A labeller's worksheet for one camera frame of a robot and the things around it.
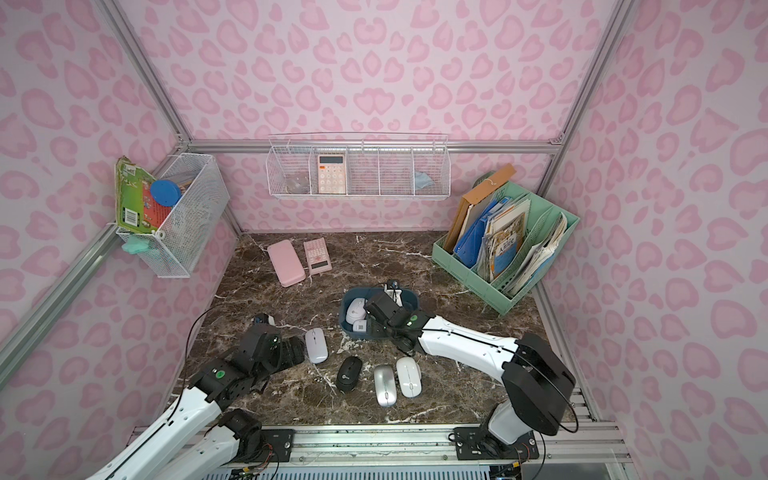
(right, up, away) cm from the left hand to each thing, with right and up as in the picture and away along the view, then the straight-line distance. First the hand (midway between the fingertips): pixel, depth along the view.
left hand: (292, 344), depth 81 cm
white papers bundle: (+67, +23, +1) cm, 71 cm away
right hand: (+23, +6, +4) cm, 25 cm away
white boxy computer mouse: (+17, +3, +10) cm, 20 cm away
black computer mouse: (+15, -9, +3) cm, 18 cm away
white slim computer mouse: (+4, -3, +8) cm, 9 cm away
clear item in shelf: (-3, +46, +12) cm, 48 cm away
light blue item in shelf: (+37, +49, +19) cm, 65 cm away
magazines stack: (+61, +29, +11) cm, 69 cm away
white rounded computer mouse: (+15, +6, +14) cm, 22 cm away
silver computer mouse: (+25, -12, +1) cm, 28 cm away
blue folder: (+52, +27, +17) cm, 61 cm away
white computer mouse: (+32, -9, +1) cm, 33 cm away
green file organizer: (+74, +35, +12) cm, 83 cm away
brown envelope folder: (+49, +40, +3) cm, 63 cm away
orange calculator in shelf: (+8, +50, +14) cm, 52 cm away
